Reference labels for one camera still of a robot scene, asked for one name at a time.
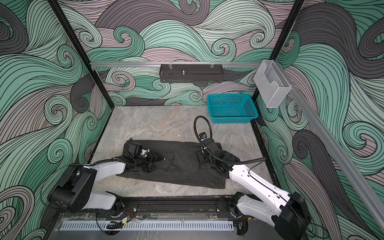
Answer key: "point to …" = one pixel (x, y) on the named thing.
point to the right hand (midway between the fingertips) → (202, 150)
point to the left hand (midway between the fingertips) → (162, 161)
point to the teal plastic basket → (231, 108)
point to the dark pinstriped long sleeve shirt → (181, 164)
